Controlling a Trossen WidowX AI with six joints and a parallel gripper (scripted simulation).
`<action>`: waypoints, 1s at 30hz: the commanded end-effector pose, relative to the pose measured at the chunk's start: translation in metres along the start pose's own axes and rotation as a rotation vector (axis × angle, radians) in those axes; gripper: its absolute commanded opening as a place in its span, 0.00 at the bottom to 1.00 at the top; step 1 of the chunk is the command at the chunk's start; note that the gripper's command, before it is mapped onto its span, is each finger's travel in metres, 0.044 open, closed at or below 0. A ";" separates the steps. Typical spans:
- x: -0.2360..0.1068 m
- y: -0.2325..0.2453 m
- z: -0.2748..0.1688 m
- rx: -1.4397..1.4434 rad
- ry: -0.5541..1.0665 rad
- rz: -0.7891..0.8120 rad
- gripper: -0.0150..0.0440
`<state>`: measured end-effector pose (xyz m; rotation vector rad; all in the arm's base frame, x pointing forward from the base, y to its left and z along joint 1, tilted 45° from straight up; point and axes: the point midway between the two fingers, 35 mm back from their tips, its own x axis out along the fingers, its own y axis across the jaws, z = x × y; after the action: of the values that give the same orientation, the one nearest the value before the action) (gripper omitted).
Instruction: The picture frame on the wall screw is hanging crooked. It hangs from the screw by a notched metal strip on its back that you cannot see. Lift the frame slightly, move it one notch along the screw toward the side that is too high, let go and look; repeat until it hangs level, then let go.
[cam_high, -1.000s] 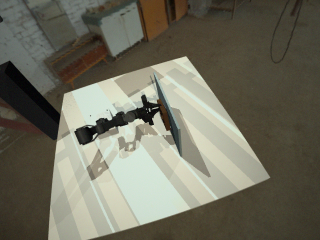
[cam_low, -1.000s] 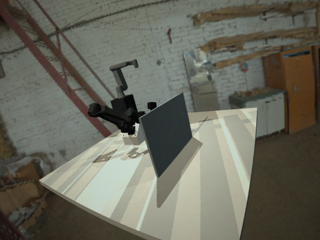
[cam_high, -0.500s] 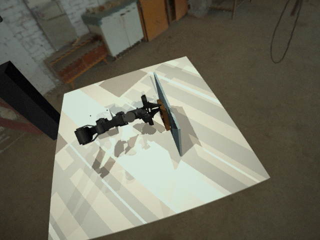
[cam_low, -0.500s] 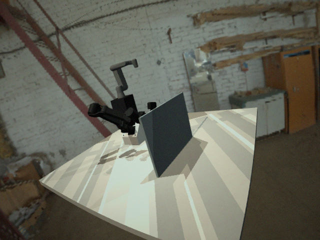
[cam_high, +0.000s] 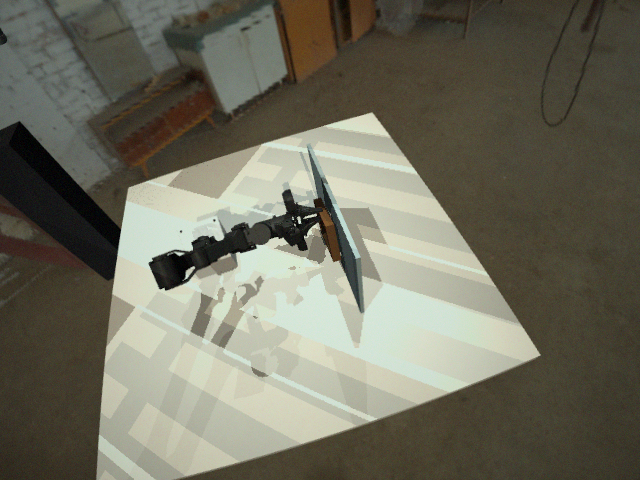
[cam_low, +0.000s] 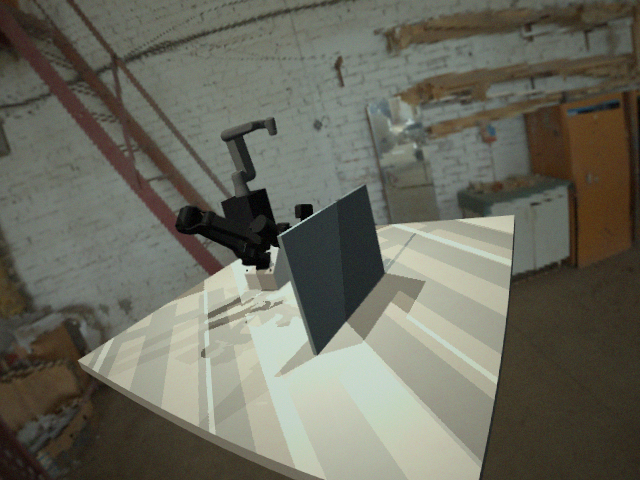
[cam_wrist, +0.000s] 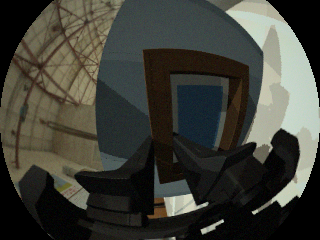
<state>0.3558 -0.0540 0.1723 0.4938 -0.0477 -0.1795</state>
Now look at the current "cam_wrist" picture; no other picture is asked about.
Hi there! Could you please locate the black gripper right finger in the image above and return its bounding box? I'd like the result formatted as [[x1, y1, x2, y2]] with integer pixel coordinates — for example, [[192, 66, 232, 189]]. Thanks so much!
[[173, 132, 257, 205]]

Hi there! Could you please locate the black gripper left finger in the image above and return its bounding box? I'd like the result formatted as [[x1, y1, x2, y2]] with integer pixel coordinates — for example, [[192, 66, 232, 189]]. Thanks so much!
[[73, 135, 155, 216]]

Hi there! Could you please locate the dark grey flat panel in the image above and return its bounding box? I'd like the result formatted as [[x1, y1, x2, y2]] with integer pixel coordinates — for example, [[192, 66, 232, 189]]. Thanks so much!
[[95, 0, 264, 171]]

